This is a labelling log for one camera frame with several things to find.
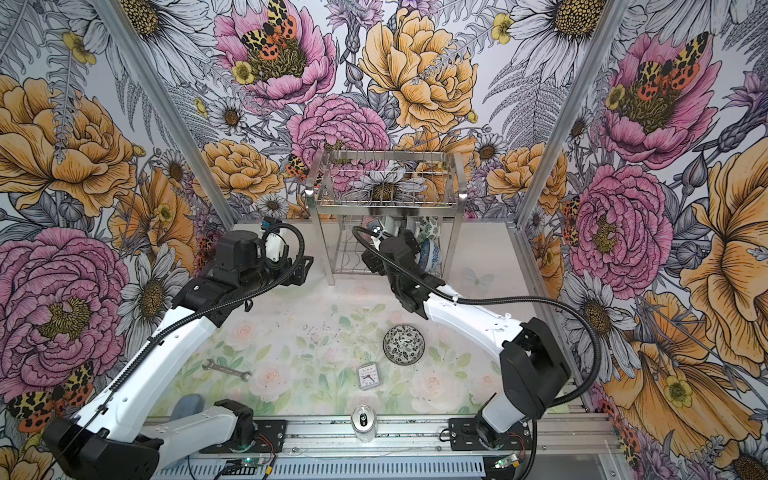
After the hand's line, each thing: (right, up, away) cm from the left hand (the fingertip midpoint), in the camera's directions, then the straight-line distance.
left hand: (294, 266), depth 75 cm
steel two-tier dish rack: (+9, +27, +40) cm, 49 cm away
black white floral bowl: (+28, -24, +14) cm, 39 cm away
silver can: (+18, -32, -11) cm, 39 cm away
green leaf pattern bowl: (+38, +11, +29) cm, 49 cm away
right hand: (+23, +5, +7) cm, 25 cm away
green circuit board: (+52, -46, -4) cm, 69 cm away
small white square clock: (+18, -30, +7) cm, 36 cm away
